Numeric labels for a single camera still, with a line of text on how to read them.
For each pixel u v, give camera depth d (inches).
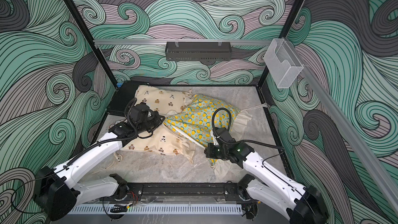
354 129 20.1
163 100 37.8
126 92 43.5
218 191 29.4
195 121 34.3
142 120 23.8
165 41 36.8
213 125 24.1
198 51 38.3
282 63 30.6
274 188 17.5
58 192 14.6
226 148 23.2
